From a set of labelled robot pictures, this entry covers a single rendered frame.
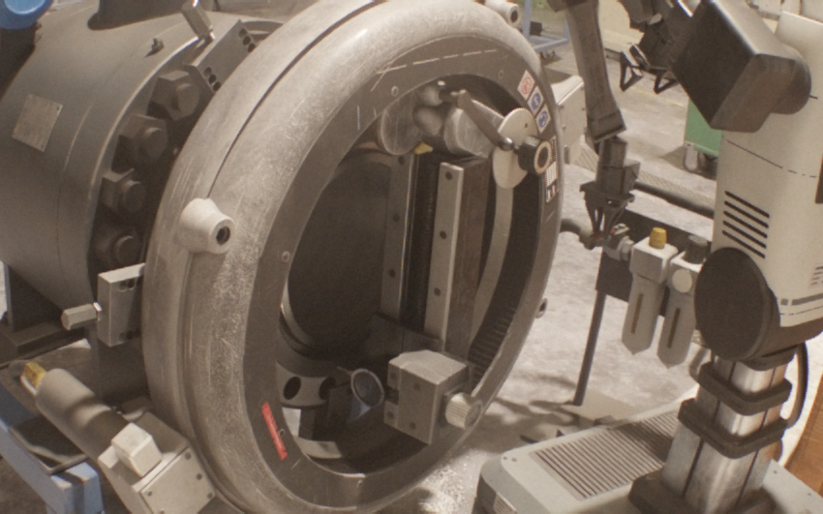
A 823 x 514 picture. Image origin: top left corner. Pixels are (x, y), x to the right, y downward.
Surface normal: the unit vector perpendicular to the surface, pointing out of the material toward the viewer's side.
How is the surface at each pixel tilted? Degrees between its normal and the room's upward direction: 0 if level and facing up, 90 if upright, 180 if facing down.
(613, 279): 90
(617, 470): 0
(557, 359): 0
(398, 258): 92
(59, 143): 65
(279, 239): 90
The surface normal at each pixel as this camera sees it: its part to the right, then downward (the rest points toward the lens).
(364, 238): -0.57, -0.02
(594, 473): 0.11, -0.92
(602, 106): 0.33, 0.76
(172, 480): 0.78, 0.31
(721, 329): -0.88, 0.09
